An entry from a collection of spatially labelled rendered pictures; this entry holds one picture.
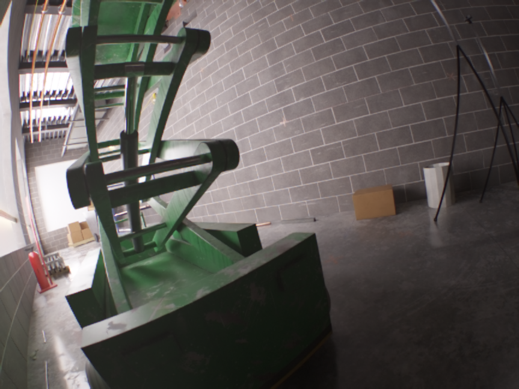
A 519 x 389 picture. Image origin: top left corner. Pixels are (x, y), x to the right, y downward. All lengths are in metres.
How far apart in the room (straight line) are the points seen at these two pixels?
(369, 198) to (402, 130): 0.85
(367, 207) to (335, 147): 0.82
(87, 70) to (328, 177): 2.46
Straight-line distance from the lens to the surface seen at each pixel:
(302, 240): 0.57
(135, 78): 0.85
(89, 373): 0.67
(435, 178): 2.17
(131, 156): 1.02
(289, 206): 2.91
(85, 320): 0.84
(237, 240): 0.92
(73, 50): 0.73
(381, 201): 2.17
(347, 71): 2.70
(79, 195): 0.54
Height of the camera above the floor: 0.64
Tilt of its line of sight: 5 degrees down
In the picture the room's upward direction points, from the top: 14 degrees counter-clockwise
